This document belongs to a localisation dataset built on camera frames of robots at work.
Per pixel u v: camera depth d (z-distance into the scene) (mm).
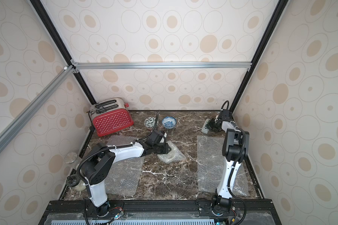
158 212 731
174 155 875
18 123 581
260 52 838
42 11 687
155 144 735
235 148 591
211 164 894
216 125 903
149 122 1096
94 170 480
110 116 946
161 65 1654
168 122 1100
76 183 729
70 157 775
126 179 833
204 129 1052
